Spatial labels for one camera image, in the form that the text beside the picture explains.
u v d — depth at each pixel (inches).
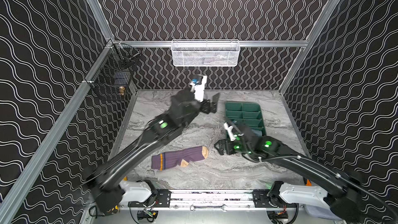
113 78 36.0
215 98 23.7
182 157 34.4
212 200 29.5
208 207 28.2
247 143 21.3
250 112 42.8
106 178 15.2
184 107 17.3
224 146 25.7
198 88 20.3
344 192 15.6
